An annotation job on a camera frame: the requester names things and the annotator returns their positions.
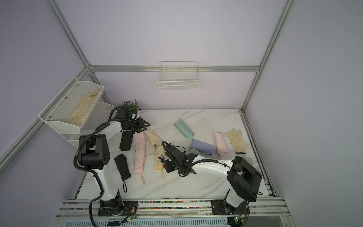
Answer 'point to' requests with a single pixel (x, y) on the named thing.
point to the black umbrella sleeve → (126, 140)
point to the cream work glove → (236, 139)
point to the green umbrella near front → (194, 151)
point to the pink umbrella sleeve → (139, 145)
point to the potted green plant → (126, 108)
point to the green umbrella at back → (181, 126)
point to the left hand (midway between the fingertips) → (148, 126)
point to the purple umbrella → (203, 147)
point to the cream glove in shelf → (78, 116)
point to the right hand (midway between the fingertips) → (168, 165)
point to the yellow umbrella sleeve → (153, 137)
